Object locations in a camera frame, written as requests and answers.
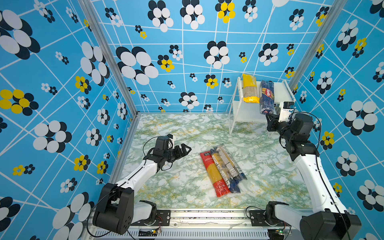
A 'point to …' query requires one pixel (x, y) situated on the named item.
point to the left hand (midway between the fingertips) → (187, 150)
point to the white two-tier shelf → (250, 112)
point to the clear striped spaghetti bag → (233, 167)
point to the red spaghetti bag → (221, 187)
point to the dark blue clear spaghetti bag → (231, 182)
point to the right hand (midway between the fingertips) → (270, 114)
